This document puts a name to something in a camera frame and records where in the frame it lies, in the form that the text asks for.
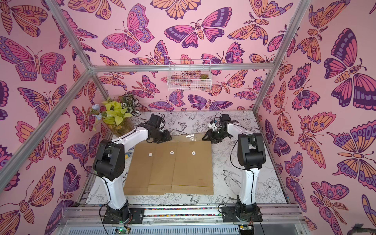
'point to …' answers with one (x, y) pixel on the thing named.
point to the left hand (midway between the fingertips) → (171, 137)
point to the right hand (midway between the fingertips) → (207, 138)
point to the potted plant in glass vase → (117, 115)
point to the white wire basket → (189, 75)
